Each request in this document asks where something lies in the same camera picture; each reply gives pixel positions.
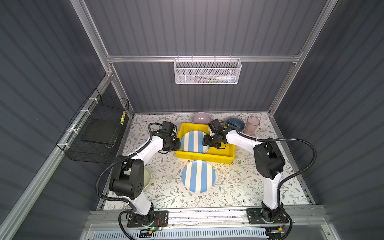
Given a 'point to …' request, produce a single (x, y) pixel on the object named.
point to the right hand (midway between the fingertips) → (206, 144)
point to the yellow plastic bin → (226, 154)
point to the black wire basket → (93, 136)
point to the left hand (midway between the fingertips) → (178, 146)
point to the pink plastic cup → (252, 123)
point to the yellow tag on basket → (123, 118)
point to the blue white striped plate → (191, 141)
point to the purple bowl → (201, 118)
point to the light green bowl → (147, 177)
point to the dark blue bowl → (237, 121)
